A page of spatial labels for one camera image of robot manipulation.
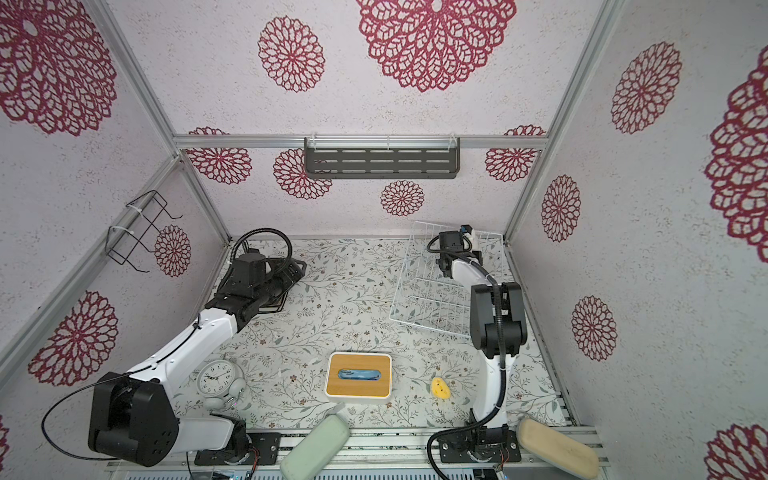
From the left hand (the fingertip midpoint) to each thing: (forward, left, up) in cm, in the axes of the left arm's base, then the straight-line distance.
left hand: (299, 276), depth 85 cm
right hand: (+12, -56, -6) cm, 58 cm away
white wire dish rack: (+5, -38, -18) cm, 43 cm away
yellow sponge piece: (-27, -39, -16) cm, 50 cm away
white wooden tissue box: (-23, -17, -16) cm, 33 cm away
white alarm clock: (-25, +20, -14) cm, 35 cm away
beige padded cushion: (-42, -65, -15) cm, 79 cm away
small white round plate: (+10, -52, +3) cm, 53 cm away
